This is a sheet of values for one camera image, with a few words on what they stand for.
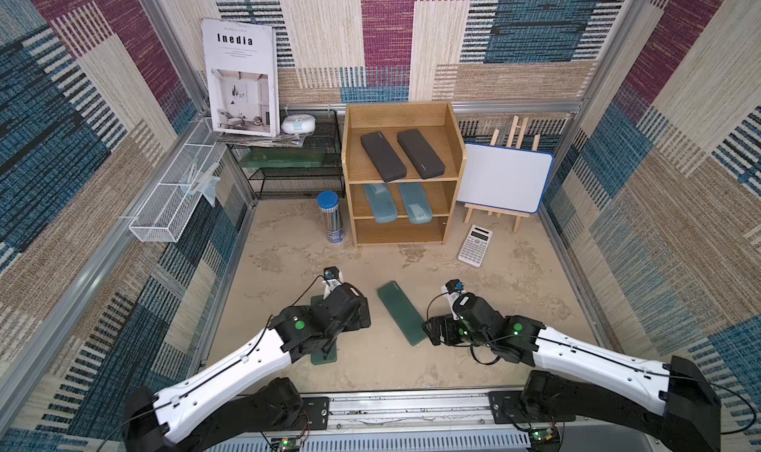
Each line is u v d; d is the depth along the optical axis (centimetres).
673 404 41
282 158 97
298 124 88
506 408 73
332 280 67
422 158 85
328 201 92
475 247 103
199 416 42
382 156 86
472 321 60
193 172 79
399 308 92
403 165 83
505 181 100
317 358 85
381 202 94
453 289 72
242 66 78
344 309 56
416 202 94
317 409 74
